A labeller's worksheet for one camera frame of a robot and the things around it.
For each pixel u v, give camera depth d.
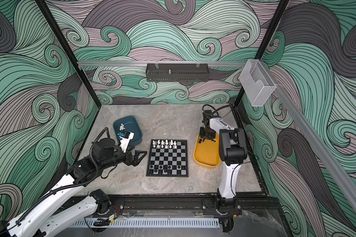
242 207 0.73
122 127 1.04
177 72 0.95
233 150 0.54
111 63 1.73
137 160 0.61
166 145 0.93
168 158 0.90
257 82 0.79
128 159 0.60
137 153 0.61
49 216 0.43
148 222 0.70
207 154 0.91
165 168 0.85
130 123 1.07
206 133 0.86
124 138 0.60
